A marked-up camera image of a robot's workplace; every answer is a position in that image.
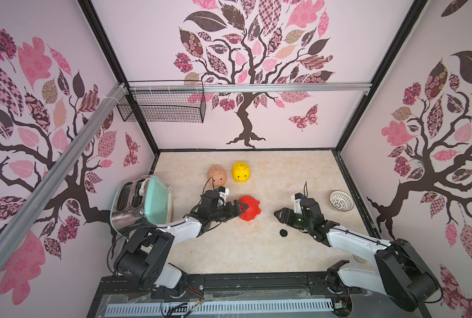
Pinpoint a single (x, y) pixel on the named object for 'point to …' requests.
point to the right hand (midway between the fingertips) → (278, 213)
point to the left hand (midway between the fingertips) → (244, 213)
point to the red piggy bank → (253, 209)
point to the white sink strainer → (341, 201)
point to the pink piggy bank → (219, 176)
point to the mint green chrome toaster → (140, 201)
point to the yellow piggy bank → (240, 171)
